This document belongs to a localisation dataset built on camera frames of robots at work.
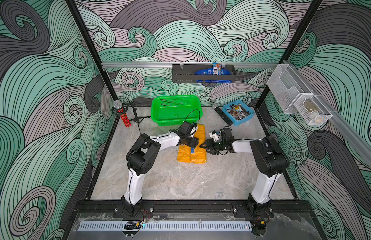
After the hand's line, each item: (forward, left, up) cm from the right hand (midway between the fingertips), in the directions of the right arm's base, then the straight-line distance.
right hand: (203, 148), depth 95 cm
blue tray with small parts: (+33, -32, -1) cm, 46 cm away
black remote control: (+26, -19, +1) cm, 32 cm away
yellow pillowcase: (-4, +11, 0) cm, 12 cm away
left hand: (+5, +5, +3) cm, 8 cm away
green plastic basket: (+34, +23, 0) cm, 41 cm away
